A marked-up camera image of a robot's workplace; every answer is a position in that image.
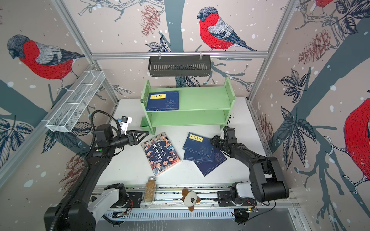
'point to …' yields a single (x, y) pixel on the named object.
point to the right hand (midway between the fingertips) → (212, 141)
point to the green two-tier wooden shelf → (197, 105)
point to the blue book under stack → (191, 155)
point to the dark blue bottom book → (207, 167)
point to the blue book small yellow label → (163, 101)
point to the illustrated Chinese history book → (160, 153)
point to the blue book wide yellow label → (198, 144)
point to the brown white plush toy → (190, 198)
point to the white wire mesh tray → (69, 113)
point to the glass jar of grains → (150, 193)
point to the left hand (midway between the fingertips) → (144, 133)
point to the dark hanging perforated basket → (179, 66)
